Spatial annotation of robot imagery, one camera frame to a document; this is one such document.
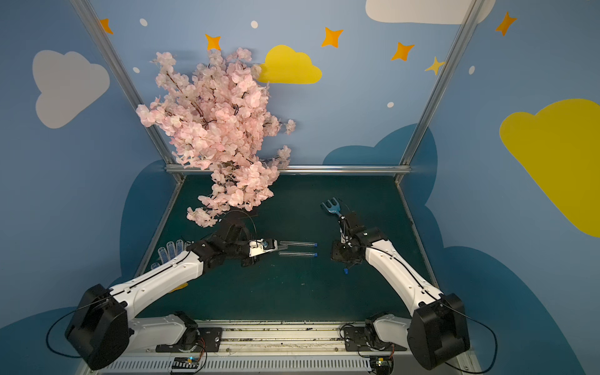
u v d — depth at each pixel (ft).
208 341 2.42
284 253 3.05
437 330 1.31
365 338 2.45
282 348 2.41
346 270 2.94
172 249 3.11
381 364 2.40
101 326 1.31
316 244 3.17
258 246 2.25
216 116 2.20
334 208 3.54
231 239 2.14
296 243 3.23
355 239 2.02
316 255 3.07
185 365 2.40
